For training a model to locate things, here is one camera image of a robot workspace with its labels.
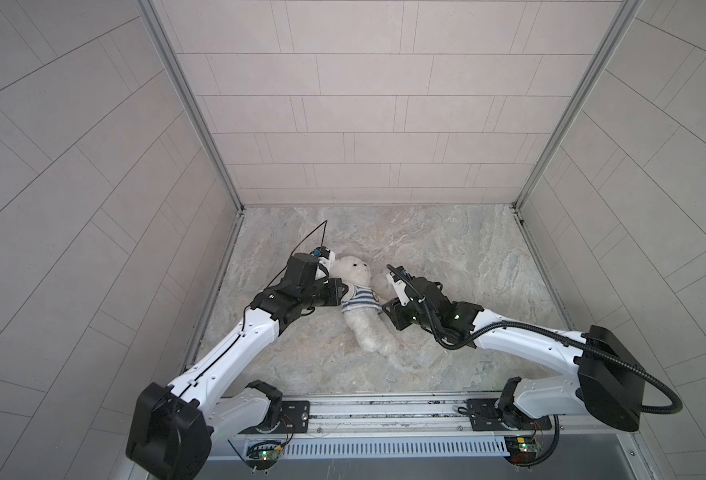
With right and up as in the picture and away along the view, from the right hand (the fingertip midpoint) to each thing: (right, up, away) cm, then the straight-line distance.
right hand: (383, 309), depth 79 cm
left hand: (-8, +7, -2) cm, 10 cm away
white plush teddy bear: (-3, -3, -6) cm, 7 cm away
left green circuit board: (-27, -29, -14) cm, 42 cm away
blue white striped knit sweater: (-5, +3, +2) cm, 6 cm away
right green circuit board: (+31, -29, -12) cm, 44 cm away
